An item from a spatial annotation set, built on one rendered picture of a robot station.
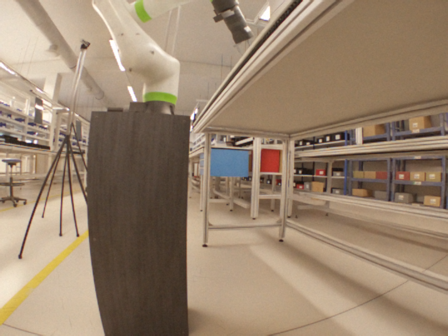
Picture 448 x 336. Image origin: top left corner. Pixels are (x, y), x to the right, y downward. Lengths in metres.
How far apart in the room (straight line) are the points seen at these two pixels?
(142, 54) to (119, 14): 0.23
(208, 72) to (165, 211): 6.48
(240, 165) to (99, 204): 2.42
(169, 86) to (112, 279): 0.68
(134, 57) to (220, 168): 2.36
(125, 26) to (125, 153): 0.41
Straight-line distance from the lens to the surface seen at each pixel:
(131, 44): 0.73
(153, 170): 0.71
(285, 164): 2.05
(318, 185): 5.56
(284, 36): 0.53
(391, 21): 0.61
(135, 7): 1.11
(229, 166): 2.93
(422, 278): 1.24
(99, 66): 7.30
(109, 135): 0.73
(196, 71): 6.99
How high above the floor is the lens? 0.63
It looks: level
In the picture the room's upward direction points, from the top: 2 degrees clockwise
